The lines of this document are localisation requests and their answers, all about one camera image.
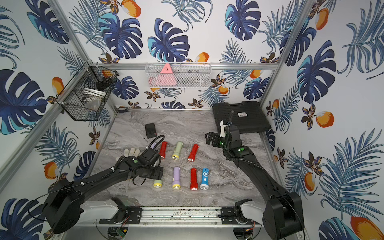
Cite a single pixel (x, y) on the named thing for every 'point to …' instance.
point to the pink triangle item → (166, 77)
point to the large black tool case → (248, 116)
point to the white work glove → (132, 152)
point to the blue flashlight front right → (205, 179)
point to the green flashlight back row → (178, 146)
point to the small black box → (150, 130)
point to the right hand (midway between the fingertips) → (213, 135)
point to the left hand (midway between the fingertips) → (158, 172)
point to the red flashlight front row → (194, 185)
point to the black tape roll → (124, 111)
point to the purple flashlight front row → (176, 183)
